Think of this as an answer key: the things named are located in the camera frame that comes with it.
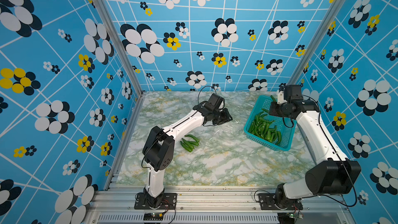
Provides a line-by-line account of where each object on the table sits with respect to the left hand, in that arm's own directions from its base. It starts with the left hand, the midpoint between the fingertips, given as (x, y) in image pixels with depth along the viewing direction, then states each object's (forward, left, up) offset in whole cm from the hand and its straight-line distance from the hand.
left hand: (234, 117), depth 84 cm
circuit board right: (-42, -24, -16) cm, 51 cm away
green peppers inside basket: (+2, -18, -13) cm, 22 cm away
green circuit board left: (-43, +41, -20) cm, 62 cm away
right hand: (+3, -21, +5) cm, 22 cm away
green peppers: (-9, +26, -16) cm, 32 cm away
